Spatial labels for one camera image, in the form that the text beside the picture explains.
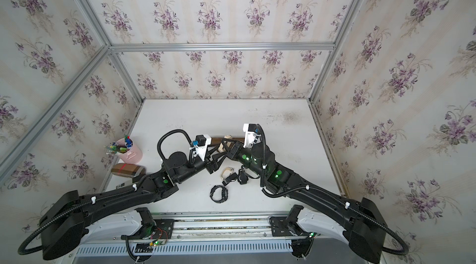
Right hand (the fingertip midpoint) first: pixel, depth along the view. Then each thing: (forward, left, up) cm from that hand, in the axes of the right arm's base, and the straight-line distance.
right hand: (223, 142), depth 67 cm
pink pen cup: (+5, +47, -16) cm, 50 cm away
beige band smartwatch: (0, +1, -27) cm, 27 cm away
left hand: (0, 0, -5) cm, 5 cm away
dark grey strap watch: (-3, -2, -27) cm, 27 cm away
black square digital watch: (-3, -7, -26) cm, 27 cm away
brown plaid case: (0, +48, -26) cm, 55 cm away
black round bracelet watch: (-11, +1, -24) cm, 27 cm away
